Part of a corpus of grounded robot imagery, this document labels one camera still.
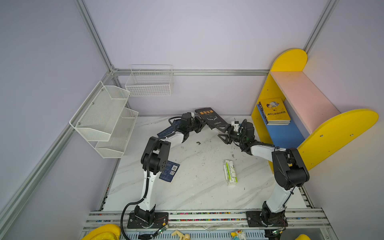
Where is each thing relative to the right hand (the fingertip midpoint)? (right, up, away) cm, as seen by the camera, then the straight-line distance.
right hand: (216, 131), depth 88 cm
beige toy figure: (-17, -49, -20) cm, 55 cm away
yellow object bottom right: (+37, -48, -22) cm, 64 cm away
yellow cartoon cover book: (+42, +15, +11) cm, 45 cm away
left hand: (-4, +7, +8) cm, 11 cm away
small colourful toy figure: (+6, -47, -21) cm, 52 cm away
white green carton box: (+8, -24, -3) cm, 25 cm away
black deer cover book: (-1, +8, +13) cm, 15 cm away
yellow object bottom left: (-54, -46, -21) cm, 74 cm away
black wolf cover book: (+38, +6, +7) cm, 39 cm away
